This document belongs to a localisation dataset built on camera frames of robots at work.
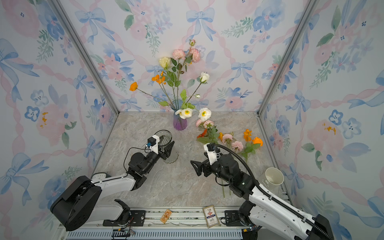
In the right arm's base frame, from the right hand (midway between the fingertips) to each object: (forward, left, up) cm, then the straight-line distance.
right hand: (198, 156), depth 73 cm
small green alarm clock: (-3, +56, -17) cm, 59 cm away
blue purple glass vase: (+34, +13, -15) cm, 40 cm away
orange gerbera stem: (+29, -4, -20) cm, 35 cm away
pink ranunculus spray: (+25, -9, -16) cm, 31 cm away
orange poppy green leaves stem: (+20, -38, -18) cm, 47 cm away
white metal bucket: (-3, -42, -20) cm, 47 cm away
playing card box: (-22, -7, -19) cm, 30 cm away
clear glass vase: (+6, +16, +6) cm, 18 cm away
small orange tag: (-23, +16, -20) cm, 34 cm away
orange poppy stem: (+44, +23, +14) cm, 52 cm away
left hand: (+9, +15, +2) cm, 18 cm away
